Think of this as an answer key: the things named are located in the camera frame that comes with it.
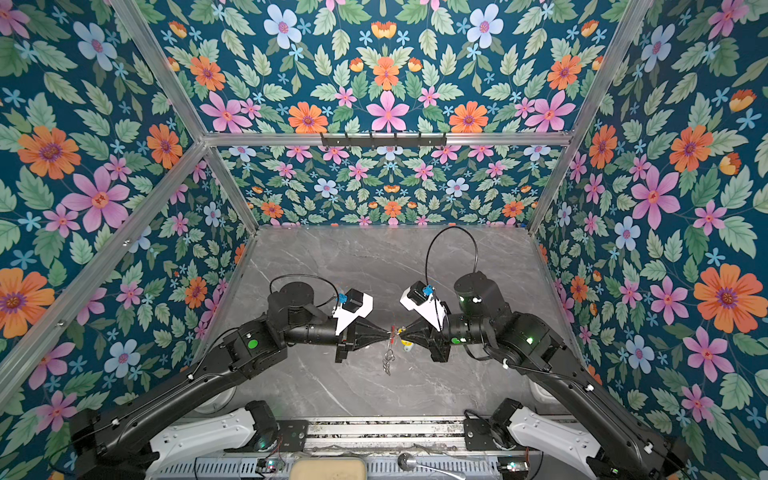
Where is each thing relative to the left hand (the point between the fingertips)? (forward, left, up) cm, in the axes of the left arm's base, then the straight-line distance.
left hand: (388, 334), depth 56 cm
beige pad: (-18, +15, -29) cm, 38 cm away
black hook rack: (+63, 0, +3) cm, 63 cm away
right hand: (+2, -3, -3) cm, 5 cm away
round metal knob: (-18, -2, -31) cm, 36 cm away
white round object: (-6, -39, -30) cm, 49 cm away
